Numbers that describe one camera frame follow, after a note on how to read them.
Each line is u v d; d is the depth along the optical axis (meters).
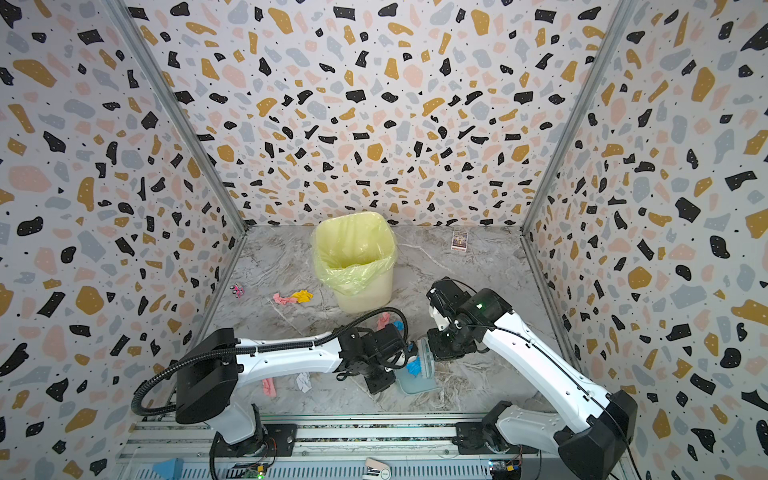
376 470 0.68
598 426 0.38
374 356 0.62
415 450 0.73
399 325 0.70
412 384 0.83
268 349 0.48
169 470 0.70
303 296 1.00
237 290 1.00
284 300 0.98
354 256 1.01
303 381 0.82
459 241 1.17
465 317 0.49
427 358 0.80
